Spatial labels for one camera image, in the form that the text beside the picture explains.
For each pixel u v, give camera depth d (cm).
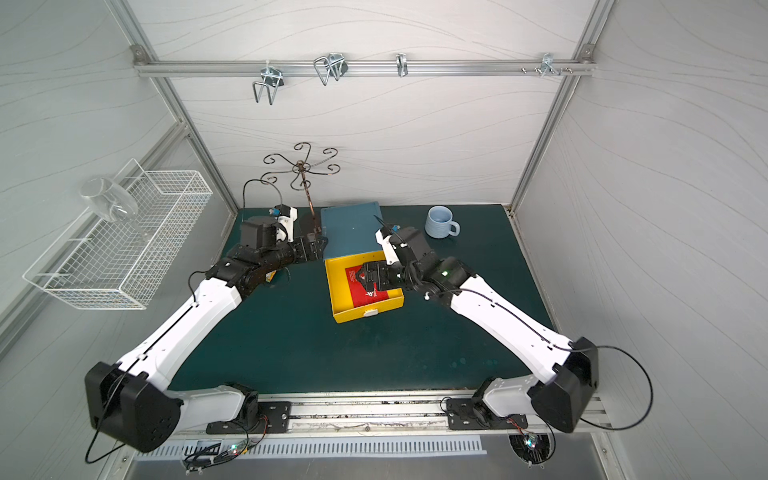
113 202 66
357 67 78
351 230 86
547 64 77
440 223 109
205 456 69
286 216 70
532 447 72
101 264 65
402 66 78
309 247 70
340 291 81
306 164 90
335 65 75
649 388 40
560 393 38
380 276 62
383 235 66
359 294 80
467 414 75
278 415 74
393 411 76
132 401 38
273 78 78
